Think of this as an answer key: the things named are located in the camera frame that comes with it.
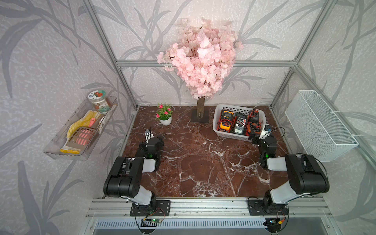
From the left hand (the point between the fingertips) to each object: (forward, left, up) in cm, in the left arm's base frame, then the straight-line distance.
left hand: (150, 137), depth 93 cm
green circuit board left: (-43, -10, -7) cm, 45 cm away
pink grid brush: (-17, +19, +27) cm, 37 cm away
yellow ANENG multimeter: (+8, -49, +7) cm, 50 cm away
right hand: (+3, -69, +5) cm, 70 cm away
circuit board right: (-45, -68, -9) cm, 82 cm away
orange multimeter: (+5, -66, +4) cm, 67 cm away
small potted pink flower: (+16, -7, +5) cm, 18 cm away
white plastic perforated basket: (+12, -75, +4) cm, 76 cm away
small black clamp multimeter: (+13, -68, +8) cm, 69 cm away
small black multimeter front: (+7, -58, +6) cm, 59 cm away
